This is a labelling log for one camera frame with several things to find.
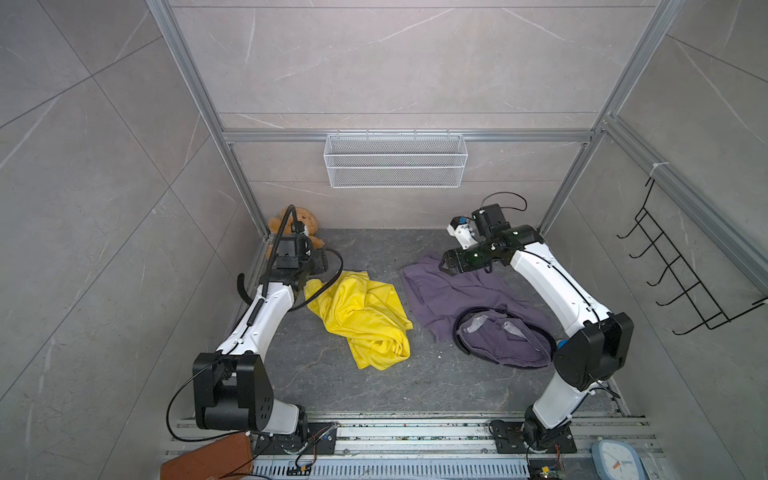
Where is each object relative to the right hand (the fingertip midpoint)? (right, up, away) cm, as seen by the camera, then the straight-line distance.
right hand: (453, 262), depth 83 cm
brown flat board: (-57, -47, -13) cm, 75 cm away
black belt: (+7, -16, +9) cm, 20 cm away
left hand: (-40, +3, +4) cm, 40 cm away
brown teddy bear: (-49, +15, +28) cm, 59 cm away
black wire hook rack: (+46, -9, -25) cm, 53 cm away
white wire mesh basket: (-16, +35, +17) cm, 42 cm away
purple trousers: (-2, -12, +15) cm, 19 cm away
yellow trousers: (-24, -16, +5) cm, 30 cm away
